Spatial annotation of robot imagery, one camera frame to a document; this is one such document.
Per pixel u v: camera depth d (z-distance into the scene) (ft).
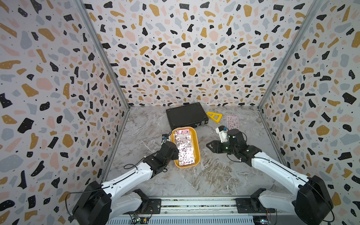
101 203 1.28
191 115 3.58
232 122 3.71
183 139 2.93
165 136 2.44
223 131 2.44
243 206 2.40
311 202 1.32
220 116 3.84
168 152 2.02
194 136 2.97
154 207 2.41
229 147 2.23
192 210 2.40
